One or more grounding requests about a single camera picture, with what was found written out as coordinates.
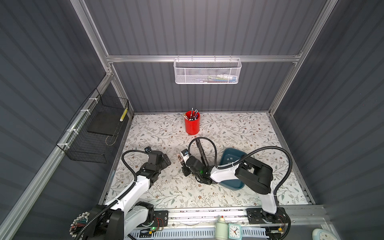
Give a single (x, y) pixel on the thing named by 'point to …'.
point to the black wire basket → (88, 137)
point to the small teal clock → (234, 232)
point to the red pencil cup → (192, 122)
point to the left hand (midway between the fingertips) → (160, 160)
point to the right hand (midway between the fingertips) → (182, 163)
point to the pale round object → (320, 234)
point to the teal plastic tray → (228, 156)
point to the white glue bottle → (221, 229)
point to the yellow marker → (124, 114)
